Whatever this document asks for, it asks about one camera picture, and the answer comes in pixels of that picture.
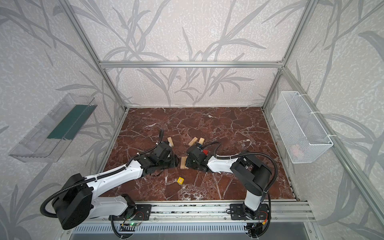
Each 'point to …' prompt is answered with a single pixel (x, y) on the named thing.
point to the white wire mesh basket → (302, 134)
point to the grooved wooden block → (201, 140)
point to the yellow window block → (180, 180)
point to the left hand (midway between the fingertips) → (180, 157)
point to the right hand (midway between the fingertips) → (185, 158)
